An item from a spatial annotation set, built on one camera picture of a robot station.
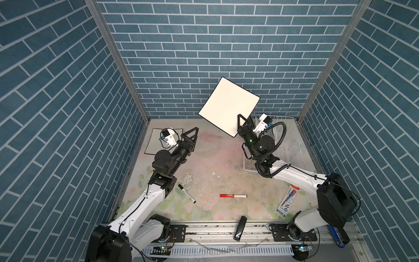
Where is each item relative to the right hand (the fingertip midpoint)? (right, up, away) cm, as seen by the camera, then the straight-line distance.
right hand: (236, 113), depth 71 cm
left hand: (-16, -9, -3) cm, 18 cm away
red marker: (0, -42, +14) cm, 44 cm away
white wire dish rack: (+38, -20, +32) cm, 54 cm away
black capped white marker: (-25, -40, +14) cm, 49 cm away
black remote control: (+2, -52, +3) cm, 52 cm away
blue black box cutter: (+46, -55, +1) cm, 71 cm away
